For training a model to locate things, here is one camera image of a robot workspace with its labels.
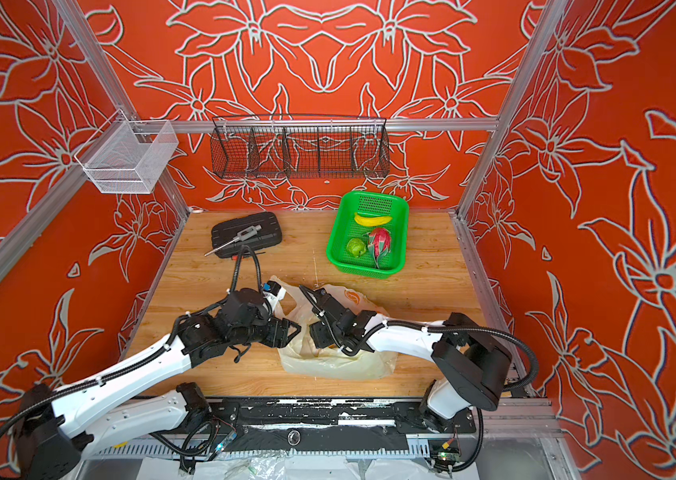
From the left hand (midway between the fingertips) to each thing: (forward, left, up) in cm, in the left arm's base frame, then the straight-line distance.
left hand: (293, 324), depth 75 cm
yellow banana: (+48, -21, -11) cm, 54 cm away
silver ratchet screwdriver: (+34, +25, -7) cm, 43 cm away
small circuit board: (-24, -38, -14) cm, 47 cm away
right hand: (+3, -4, -10) cm, 11 cm away
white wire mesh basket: (+44, +58, +18) cm, 75 cm away
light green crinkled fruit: (+32, -16, -7) cm, 37 cm away
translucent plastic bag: (-6, -2, -7) cm, 10 cm away
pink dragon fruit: (+34, -24, -6) cm, 42 cm away
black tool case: (+36, +15, -7) cm, 40 cm away
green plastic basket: (+45, -12, -12) cm, 48 cm away
